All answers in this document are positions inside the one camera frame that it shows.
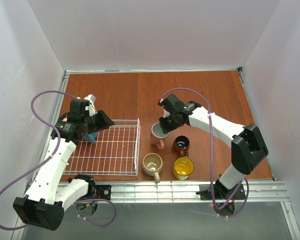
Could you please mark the brown mug black interior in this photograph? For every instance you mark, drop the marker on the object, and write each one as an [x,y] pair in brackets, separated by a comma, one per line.
[181,145]

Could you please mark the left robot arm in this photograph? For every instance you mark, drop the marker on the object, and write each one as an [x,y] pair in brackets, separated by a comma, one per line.
[43,205]

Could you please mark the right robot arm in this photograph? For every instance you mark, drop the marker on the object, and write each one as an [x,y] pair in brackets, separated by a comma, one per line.
[248,147]

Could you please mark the white and pink mug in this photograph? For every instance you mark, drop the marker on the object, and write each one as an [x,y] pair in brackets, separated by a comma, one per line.
[157,136]

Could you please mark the aluminium frame rail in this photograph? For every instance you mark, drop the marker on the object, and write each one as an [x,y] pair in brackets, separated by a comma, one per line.
[172,210]

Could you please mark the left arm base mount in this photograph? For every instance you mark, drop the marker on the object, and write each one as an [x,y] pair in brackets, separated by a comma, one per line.
[101,192]

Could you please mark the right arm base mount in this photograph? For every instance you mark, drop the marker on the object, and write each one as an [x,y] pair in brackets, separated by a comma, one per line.
[220,193]

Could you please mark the blue floral mug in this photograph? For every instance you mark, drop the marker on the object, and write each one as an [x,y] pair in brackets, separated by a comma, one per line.
[91,137]

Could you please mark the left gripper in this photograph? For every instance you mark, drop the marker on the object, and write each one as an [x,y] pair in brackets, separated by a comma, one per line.
[100,120]

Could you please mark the white wire dish rack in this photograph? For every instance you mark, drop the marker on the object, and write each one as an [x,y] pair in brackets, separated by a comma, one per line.
[114,152]

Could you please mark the beige ceramic mug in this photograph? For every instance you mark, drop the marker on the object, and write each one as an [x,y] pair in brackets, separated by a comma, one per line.
[152,165]

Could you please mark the yellow enamel mug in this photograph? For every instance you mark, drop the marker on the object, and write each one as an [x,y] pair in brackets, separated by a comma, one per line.
[183,167]

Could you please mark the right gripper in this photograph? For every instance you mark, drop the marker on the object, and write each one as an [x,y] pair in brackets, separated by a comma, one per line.
[166,122]

